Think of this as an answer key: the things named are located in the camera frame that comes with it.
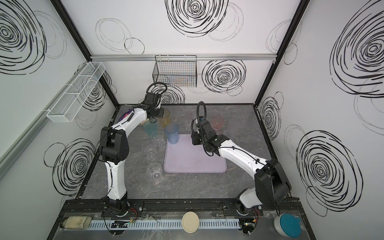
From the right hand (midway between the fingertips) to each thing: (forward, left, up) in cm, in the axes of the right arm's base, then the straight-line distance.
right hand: (194, 136), depth 84 cm
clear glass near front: (-16, +23, -13) cm, 30 cm away
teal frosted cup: (+12, +29, -10) cm, 33 cm away
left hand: (+21, +25, -3) cm, 33 cm away
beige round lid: (-39, 0, -8) cm, 40 cm away
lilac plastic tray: (-6, +6, -15) cm, 17 cm away
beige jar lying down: (-41, +52, -10) cm, 67 cm away
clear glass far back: (-2, +28, -11) cm, 30 cm away
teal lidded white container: (-39, -42, -9) cm, 58 cm away
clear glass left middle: (+6, +24, -11) cm, 27 cm away
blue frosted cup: (+6, +14, -4) cm, 16 cm away
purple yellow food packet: (+31, +52, -14) cm, 62 cm away
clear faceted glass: (+17, +5, -13) cm, 22 cm away
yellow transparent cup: (+19, +21, -9) cm, 30 cm away
